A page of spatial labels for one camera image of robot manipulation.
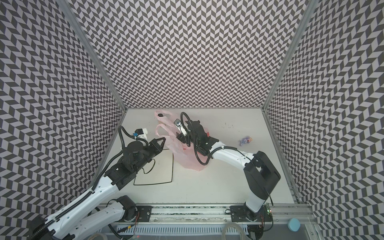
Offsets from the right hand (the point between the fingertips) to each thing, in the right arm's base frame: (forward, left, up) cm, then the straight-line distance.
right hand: (182, 130), depth 83 cm
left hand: (-10, +7, +5) cm, 13 cm away
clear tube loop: (-43, -26, -15) cm, 52 cm away
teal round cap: (-43, -53, -19) cm, 71 cm away
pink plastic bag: (-3, +8, +3) cm, 9 cm away
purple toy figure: (+2, -40, -16) cm, 43 cm away
